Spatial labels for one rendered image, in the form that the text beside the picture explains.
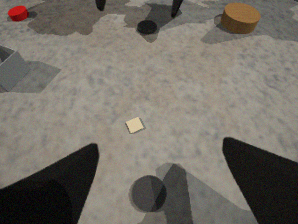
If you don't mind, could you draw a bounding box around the orange wooden disc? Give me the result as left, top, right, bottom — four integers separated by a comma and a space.
220, 3, 261, 34

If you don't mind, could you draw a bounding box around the dark grey disc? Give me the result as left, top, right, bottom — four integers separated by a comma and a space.
137, 20, 157, 34
132, 175, 166, 212

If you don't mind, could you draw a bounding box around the beige square pad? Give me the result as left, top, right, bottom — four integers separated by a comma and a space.
126, 117, 144, 134

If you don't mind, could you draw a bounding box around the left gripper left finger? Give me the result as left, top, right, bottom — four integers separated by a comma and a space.
0, 143, 99, 224

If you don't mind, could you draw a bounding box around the red flat disc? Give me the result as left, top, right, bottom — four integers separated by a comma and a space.
8, 6, 29, 22

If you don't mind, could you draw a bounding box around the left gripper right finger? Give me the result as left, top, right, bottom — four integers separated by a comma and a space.
222, 137, 298, 224

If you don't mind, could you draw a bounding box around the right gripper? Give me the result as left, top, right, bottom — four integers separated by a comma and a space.
95, 0, 183, 18

